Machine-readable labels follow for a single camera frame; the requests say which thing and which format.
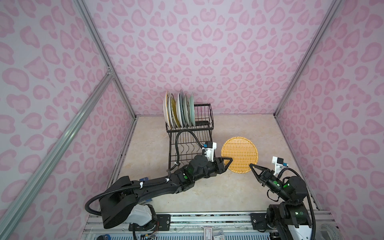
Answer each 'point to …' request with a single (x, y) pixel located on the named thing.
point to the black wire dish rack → (186, 143)
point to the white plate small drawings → (186, 111)
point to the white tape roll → (328, 232)
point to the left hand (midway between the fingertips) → (232, 159)
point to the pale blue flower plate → (192, 110)
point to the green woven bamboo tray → (174, 111)
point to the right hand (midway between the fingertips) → (250, 167)
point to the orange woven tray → (243, 152)
